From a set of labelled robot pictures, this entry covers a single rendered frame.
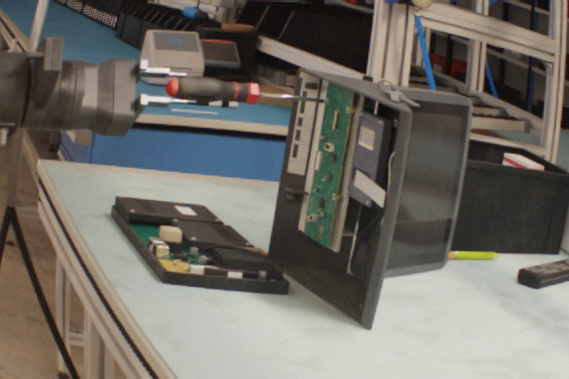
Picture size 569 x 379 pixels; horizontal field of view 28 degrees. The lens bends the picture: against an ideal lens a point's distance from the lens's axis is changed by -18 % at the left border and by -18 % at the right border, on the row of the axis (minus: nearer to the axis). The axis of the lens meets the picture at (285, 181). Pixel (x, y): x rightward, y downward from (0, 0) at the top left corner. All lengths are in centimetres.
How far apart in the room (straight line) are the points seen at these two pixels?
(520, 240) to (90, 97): 68
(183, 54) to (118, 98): 212
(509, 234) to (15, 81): 76
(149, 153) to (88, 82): 161
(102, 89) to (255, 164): 169
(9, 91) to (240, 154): 175
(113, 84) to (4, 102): 15
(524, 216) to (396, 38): 131
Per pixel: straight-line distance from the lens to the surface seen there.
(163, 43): 340
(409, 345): 117
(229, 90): 129
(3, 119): 121
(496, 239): 164
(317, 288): 133
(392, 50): 290
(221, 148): 289
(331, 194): 132
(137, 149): 284
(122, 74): 127
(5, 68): 121
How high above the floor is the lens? 134
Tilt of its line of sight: 10 degrees down
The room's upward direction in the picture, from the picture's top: 9 degrees clockwise
